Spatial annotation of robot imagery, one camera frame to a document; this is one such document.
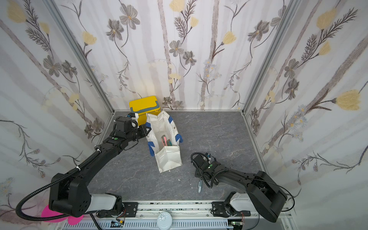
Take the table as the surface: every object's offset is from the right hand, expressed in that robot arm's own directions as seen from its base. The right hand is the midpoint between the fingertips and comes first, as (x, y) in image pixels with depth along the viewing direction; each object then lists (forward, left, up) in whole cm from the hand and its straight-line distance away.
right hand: (199, 171), depth 87 cm
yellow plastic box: (+43, +41, +10) cm, 61 cm away
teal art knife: (+19, +21, -1) cm, 29 cm away
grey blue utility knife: (-9, 0, +2) cm, 10 cm away
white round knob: (-26, +18, +6) cm, 32 cm away
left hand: (+19, +29, +19) cm, 40 cm away
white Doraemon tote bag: (+4, +19, +9) cm, 22 cm away
